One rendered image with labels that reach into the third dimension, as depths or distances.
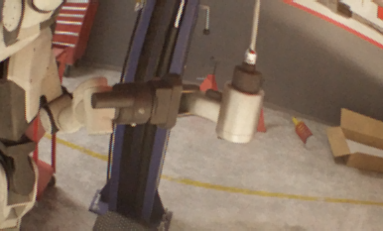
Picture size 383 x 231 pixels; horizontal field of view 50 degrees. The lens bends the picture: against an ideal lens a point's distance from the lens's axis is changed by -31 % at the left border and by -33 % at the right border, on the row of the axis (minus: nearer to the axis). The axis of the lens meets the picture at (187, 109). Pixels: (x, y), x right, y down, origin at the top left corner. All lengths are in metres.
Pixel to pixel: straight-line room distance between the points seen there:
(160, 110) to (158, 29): 1.46
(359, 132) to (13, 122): 4.38
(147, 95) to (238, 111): 0.19
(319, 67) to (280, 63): 0.49
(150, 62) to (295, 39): 2.60
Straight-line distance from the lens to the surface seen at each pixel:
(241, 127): 1.25
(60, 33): 4.83
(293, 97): 5.27
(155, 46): 2.72
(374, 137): 5.29
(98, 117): 1.18
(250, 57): 1.24
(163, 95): 1.26
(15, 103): 1.17
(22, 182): 1.30
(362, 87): 5.42
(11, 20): 0.79
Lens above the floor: 1.56
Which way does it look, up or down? 19 degrees down
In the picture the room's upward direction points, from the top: 13 degrees clockwise
